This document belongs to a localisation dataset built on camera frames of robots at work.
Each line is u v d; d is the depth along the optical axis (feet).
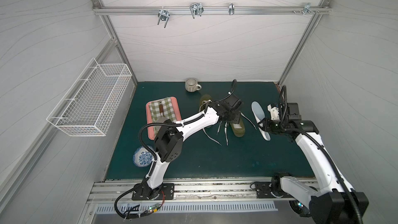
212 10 2.54
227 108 2.16
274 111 2.35
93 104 2.27
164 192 2.41
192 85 3.66
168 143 1.61
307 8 2.51
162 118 3.23
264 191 2.41
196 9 2.51
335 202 1.24
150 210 2.25
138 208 2.35
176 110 3.43
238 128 2.99
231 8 2.56
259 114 2.72
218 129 3.13
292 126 1.77
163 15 2.58
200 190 2.46
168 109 3.41
